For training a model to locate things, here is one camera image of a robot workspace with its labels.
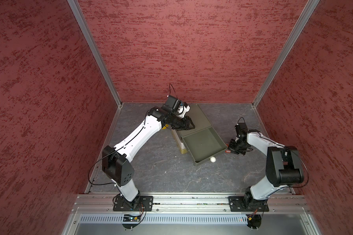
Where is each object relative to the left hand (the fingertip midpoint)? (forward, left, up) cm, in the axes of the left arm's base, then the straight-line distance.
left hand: (190, 130), depth 76 cm
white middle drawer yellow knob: (-3, +4, -13) cm, 14 cm away
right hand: (-2, -27, -22) cm, 35 cm away
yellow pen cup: (-4, +13, +7) cm, 15 cm away
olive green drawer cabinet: (+10, -6, -3) cm, 12 cm away
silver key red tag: (-1, -25, -22) cm, 34 cm away
